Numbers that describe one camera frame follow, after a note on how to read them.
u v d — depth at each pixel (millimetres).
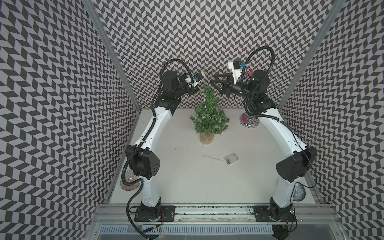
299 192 783
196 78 603
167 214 722
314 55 828
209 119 756
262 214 726
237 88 605
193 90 632
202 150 996
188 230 692
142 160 476
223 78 718
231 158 914
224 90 595
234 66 559
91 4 711
